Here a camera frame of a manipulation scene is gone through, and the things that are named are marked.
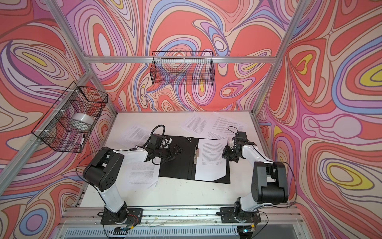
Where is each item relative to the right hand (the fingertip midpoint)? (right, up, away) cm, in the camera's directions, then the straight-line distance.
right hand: (224, 158), depth 91 cm
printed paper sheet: (-61, +12, +14) cm, 64 cm away
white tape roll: (-73, +22, -20) cm, 79 cm away
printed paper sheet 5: (-54, -10, -4) cm, 55 cm away
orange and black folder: (-25, -5, 0) cm, 25 cm away
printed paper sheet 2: (-8, -5, 0) cm, 9 cm away
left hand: (-27, +3, +1) cm, 27 cm away
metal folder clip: (-17, +1, +4) cm, 18 cm away
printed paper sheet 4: (+5, +20, +21) cm, 29 cm away
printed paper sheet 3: (-15, +23, +25) cm, 37 cm away
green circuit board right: (+7, -30, -19) cm, 36 cm away
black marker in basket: (-74, +12, -19) cm, 77 cm away
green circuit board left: (-55, -29, -20) cm, 66 cm away
